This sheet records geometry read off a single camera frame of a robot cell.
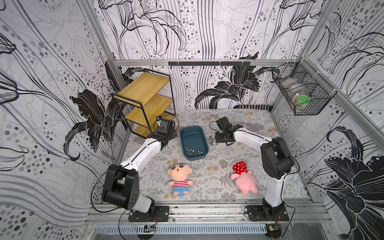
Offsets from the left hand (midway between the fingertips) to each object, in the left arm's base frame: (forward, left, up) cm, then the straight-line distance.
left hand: (173, 134), depth 89 cm
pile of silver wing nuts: (-5, -11, -12) cm, 17 cm away
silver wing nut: (+3, -24, -12) cm, 27 cm away
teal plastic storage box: (+7, -13, -12) cm, 19 cm away
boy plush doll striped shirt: (-21, -6, -5) cm, 23 cm away
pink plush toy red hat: (-25, -41, -6) cm, 48 cm away
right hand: (+5, -31, -8) cm, 32 cm away
